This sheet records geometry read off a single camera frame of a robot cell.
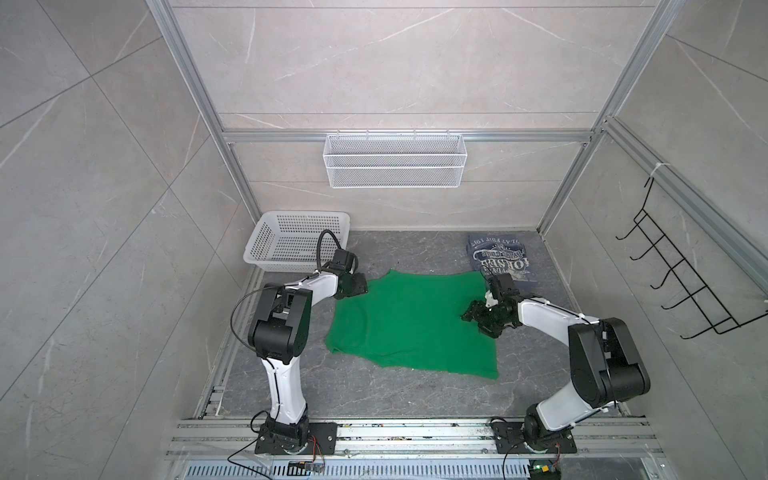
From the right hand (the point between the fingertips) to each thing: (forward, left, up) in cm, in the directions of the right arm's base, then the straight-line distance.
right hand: (469, 318), depth 94 cm
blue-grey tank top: (+24, -15, +3) cm, 29 cm away
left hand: (+15, +37, +2) cm, 40 cm away
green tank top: (-2, +18, +2) cm, 19 cm away
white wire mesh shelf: (+46, +23, +29) cm, 59 cm away
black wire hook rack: (-15, -41, +32) cm, 54 cm away
